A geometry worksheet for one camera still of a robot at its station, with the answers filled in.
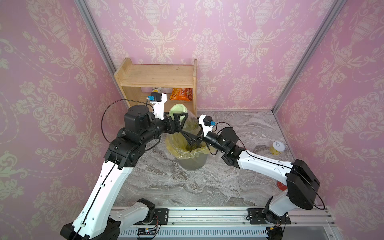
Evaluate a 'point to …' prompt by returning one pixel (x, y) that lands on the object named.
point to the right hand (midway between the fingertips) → (188, 124)
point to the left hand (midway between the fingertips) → (181, 114)
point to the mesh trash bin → (192, 163)
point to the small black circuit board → (149, 231)
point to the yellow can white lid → (277, 147)
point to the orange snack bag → (181, 94)
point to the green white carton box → (157, 89)
